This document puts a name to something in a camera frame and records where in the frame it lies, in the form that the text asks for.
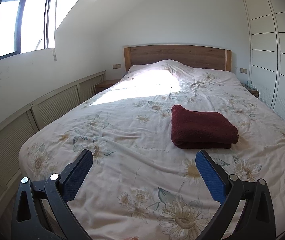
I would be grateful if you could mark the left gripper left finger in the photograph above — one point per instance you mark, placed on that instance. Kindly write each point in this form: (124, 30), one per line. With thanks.
(29, 219)

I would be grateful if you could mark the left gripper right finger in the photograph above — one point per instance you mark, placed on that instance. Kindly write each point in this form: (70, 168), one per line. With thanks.
(257, 220)

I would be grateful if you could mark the dark red knit sweater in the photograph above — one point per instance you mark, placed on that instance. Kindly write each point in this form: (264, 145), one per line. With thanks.
(201, 130)

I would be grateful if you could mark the louvered radiator cover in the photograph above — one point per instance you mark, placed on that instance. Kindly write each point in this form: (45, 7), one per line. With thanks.
(27, 121)

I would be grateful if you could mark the right wooden nightstand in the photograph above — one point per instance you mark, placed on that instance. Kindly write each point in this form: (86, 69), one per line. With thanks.
(254, 92)

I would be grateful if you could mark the wooden nightstand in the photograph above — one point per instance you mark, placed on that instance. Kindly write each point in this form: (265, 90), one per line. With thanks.
(105, 85)
(254, 92)

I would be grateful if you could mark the teal box on nightstand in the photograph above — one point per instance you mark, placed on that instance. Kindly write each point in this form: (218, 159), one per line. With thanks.
(249, 85)

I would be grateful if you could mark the floral white duvet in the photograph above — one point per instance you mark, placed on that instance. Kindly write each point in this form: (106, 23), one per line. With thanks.
(142, 185)

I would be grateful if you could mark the wooden headboard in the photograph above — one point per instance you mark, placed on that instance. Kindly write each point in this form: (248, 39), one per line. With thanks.
(190, 55)

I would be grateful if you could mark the white sliding wardrobe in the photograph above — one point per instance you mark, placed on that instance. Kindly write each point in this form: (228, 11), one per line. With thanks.
(266, 23)

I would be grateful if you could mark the left wooden nightstand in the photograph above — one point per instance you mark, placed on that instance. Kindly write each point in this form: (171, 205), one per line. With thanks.
(105, 85)

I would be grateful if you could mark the right wall switch plate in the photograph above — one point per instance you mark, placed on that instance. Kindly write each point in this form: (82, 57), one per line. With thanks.
(243, 70)

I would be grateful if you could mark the wall switch plate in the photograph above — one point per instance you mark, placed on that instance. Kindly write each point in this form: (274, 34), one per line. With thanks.
(116, 66)
(243, 70)

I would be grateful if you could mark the left wall switch plate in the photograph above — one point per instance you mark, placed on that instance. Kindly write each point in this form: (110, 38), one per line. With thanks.
(116, 66)

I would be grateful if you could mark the window with dark frame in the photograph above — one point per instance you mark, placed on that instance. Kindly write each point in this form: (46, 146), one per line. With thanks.
(26, 25)

